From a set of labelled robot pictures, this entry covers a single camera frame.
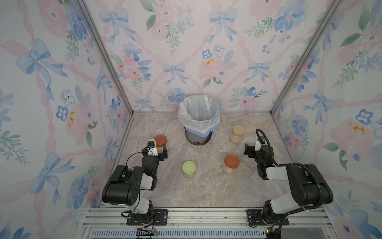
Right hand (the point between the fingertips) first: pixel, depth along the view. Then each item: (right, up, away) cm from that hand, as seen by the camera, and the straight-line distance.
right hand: (255, 143), depth 94 cm
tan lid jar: (-10, +7, +1) cm, 13 cm away
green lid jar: (-42, -13, -10) cm, 45 cm away
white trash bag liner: (-35, +19, +6) cm, 40 cm away
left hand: (-60, 0, -4) cm, 61 cm away
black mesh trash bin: (-37, +3, +4) cm, 37 cm away
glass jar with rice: (-19, -15, -7) cm, 25 cm away
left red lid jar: (-59, +2, -3) cm, 59 cm away
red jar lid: (-18, -9, -10) cm, 22 cm away
